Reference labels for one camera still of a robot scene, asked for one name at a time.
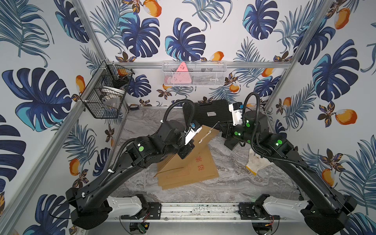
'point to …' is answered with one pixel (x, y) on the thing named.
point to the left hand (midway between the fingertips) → (192, 137)
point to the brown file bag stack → (166, 183)
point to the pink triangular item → (182, 76)
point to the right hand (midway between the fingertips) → (218, 122)
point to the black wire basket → (104, 97)
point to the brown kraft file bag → (198, 162)
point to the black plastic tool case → (210, 113)
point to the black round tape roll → (133, 108)
